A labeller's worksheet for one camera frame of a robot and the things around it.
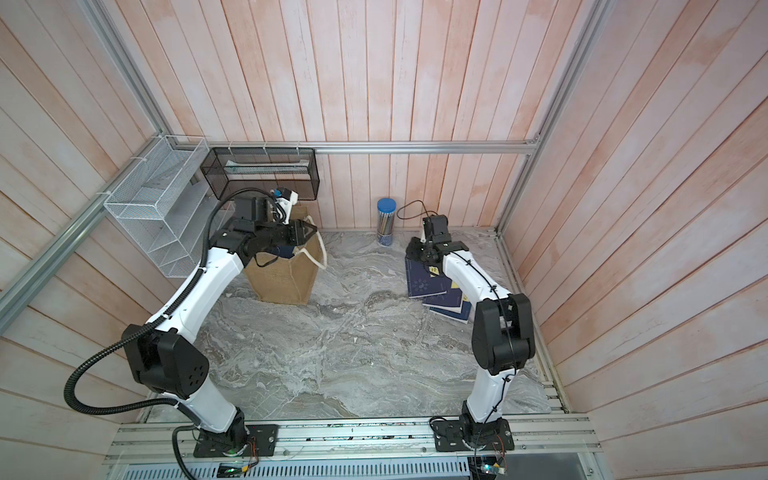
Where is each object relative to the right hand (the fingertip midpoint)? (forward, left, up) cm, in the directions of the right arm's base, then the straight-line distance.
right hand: (411, 249), depth 95 cm
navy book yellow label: (-11, -14, -12) cm, 22 cm away
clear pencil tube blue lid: (+15, +8, +5) cm, 17 cm away
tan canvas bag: (-13, +38, -1) cm, 40 cm away
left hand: (-6, +28, +14) cm, 32 cm away
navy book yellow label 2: (-17, -16, -15) cm, 27 cm away
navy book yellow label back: (-2, -5, -14) cm, 15 cm away
